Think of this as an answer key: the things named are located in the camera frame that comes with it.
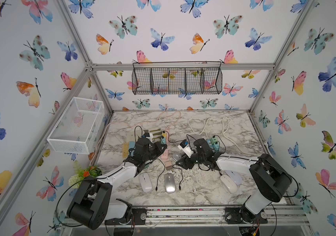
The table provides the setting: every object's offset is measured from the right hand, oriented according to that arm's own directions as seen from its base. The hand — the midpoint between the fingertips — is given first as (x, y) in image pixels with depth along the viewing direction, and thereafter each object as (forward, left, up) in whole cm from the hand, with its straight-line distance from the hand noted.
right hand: (180, 158), depth 86 cm
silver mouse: (-12, +5, -7) cm, 15 cm away
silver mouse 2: (+1, +2, +2) cm, 3 cm away
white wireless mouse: (-12, +19, -6) cm, 23 cm away
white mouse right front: (-12, -29, -7) cm, 32 cm away
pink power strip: (+4, +10, -6) cm, 12 cm away
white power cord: (+36, -35, -8) cm, 51 cm away
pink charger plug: (-2, +7, -6) cm, 9 cm away
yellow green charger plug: (+18, +11, -1) cm, 21 cm away
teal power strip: (+11, -22, -2) cm, 24 cm away
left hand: (+6, +7, +6) cm, 11 cm away
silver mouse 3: (+22, -10, -10) cm, 26 cm away
